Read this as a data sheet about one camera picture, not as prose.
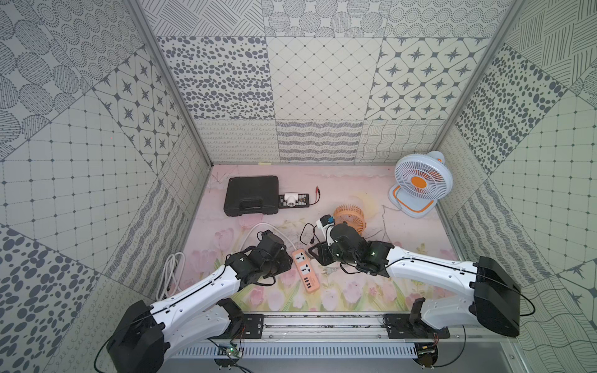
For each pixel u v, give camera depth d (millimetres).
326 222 702
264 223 987
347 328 755
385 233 953
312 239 780
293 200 1012
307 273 837
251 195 1009
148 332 401
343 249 618
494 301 414
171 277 838
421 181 866
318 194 1080
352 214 880
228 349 703
